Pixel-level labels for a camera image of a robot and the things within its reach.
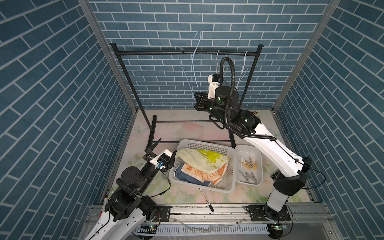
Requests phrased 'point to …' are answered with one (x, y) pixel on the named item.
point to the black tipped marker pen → (210, 207)
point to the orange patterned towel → (213, 178)
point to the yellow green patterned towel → (201, 161)
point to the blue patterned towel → (183, 176)
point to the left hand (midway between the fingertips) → (170, 144)
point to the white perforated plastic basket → (226, 184)
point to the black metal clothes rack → (154, 121)
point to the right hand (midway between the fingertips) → (196, 94)
